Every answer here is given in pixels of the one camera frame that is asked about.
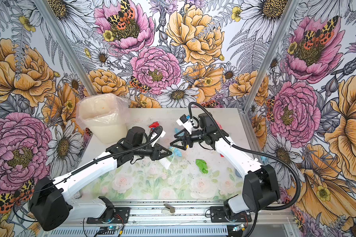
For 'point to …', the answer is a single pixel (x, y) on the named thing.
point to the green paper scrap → (202, 165)
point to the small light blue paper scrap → (176, 130)
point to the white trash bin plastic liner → (106, 115)
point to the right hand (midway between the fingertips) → (175, 144)
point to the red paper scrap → (154, 125)
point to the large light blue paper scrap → (175, 150)
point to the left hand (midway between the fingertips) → (168, 156)
